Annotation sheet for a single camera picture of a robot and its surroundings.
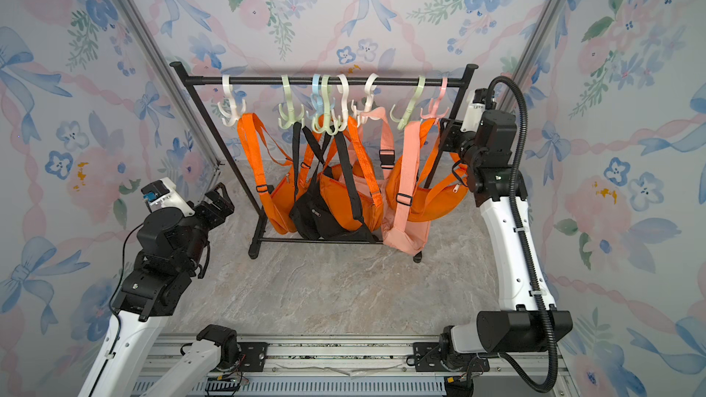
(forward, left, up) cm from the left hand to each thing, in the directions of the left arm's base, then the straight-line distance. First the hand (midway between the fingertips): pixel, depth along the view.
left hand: (211, 192), depth 64 cm
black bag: (+11, -17, -25) cm, 32 cm away
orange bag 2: (+6, -54, -11) cm, 55 cm away
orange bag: (+16, -27, -23) cm, 39 cm away
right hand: (+17, -57, +9) cm, 60 cm away
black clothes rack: (+9, +1, -35) cm, 36 cm away
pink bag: (0, -45, -16) cm, 48 cm away
